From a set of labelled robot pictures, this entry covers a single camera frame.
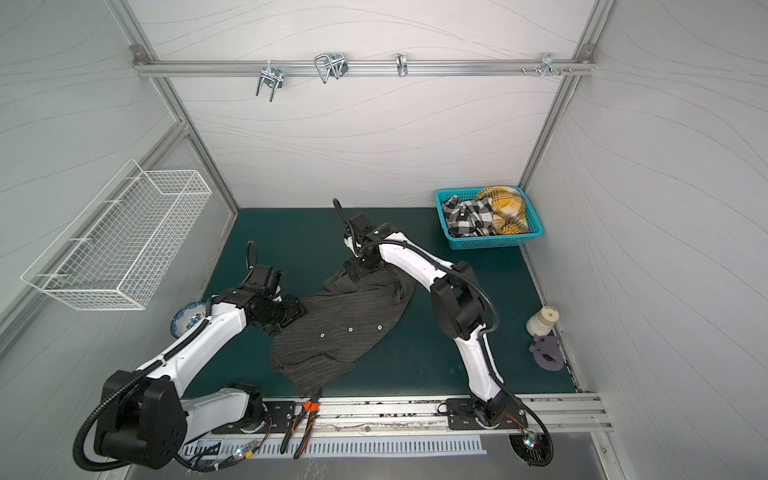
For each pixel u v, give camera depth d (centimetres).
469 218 105
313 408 74
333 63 76
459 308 54
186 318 88
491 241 103
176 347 46
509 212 106
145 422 39
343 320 90
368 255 69
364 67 79
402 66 78
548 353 82
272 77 79
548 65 76
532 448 72
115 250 68
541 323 82
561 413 75
